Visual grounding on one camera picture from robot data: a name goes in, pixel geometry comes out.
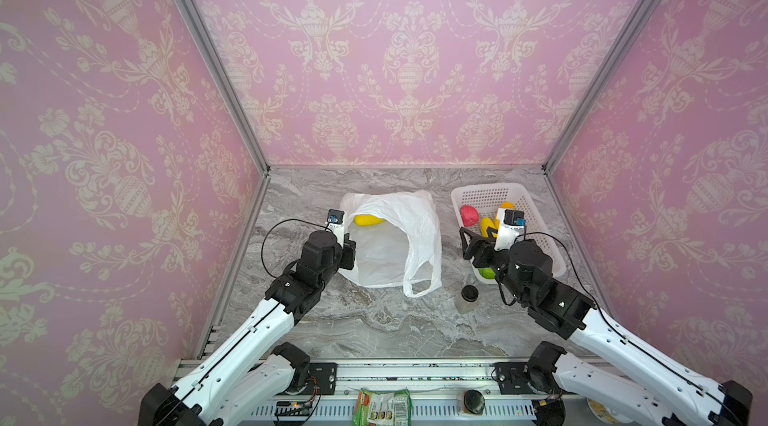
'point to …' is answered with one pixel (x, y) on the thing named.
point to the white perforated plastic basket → (487, 198)
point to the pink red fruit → (470, 215)
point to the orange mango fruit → (507, 205)
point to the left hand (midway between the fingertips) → (350, 236)
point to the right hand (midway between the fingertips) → (474, 229)
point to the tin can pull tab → (601, 411)
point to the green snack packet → (383, 408)
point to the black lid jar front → (474, 402)
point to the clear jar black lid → (465, 302)
